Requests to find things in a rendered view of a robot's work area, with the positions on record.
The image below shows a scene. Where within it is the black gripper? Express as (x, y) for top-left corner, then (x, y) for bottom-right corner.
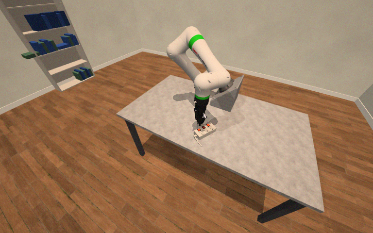
(194, 105), (207, 129)

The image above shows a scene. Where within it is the white power strip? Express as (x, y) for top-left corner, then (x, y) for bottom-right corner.
(194, 123), (216, 147)

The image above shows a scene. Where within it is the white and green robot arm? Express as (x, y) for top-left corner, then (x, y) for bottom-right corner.
(167, 26), (234, 107)

